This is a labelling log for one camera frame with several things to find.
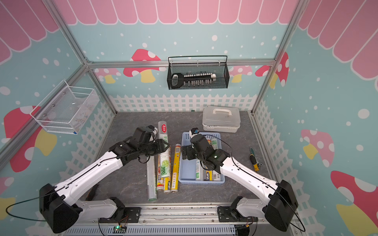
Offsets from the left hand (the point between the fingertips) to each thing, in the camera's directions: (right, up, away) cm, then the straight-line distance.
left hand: (166, 148), depth 77 cm
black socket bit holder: (+5, +41, +13) cm, 43 cm away
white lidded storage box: (+33, +17, +25) cm, 45 cm away
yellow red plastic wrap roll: (+23, -16, +8) cm, 29 cm away
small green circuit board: (-24, -40, -4) cm, 47 cm away
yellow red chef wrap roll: (+4, -19, +5) cm, 20 cm away
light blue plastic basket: (+10, -16, +10) cm, 22 cm away
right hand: (+11, +1, +1) cm, 11 cm away
